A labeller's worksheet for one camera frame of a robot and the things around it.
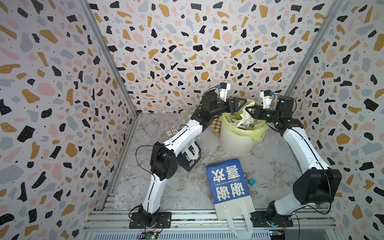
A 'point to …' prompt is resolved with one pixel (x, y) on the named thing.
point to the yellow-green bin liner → (243, 122)
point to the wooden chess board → (216, 125)
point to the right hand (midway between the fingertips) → (247, 108)
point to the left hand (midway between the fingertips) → (246, 100)
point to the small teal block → (252, 182)
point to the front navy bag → (189, 156)
